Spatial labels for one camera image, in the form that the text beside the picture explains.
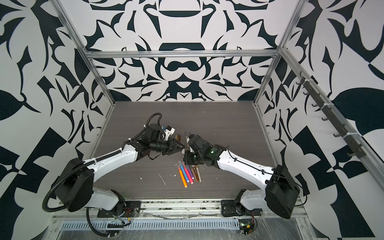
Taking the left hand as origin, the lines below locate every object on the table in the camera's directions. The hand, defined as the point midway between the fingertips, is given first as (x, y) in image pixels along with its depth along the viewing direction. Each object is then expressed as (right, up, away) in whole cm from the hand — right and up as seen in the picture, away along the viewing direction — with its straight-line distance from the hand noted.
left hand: (185, 145), depth 78 cm
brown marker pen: (+5, -15, +9) cm, 18 cm away
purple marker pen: (+2, -16, +7) cm, 18 cm away
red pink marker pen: (+1, -17, +7) cm, 18 cm away
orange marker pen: (-2, -18, +6) cm, 19 cm away
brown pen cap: (-6, +1, +24) cm, 25 cm away
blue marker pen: (-1, -17, +7) cm, 19 cm away
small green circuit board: (+29, -37, -7) cm, 47 cm away
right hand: (-1, -7, 0) cm, 7 cm away
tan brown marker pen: (+1, 0, +1) cm, 2 cm away
